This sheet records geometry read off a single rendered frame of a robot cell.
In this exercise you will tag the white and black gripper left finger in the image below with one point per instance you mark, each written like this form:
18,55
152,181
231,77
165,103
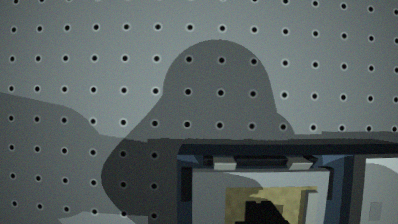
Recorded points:
254,214

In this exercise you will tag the dark blue and white dock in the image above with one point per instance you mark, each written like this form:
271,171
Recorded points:
363,180

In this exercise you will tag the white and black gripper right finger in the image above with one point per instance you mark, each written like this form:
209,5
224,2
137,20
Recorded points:
272,213

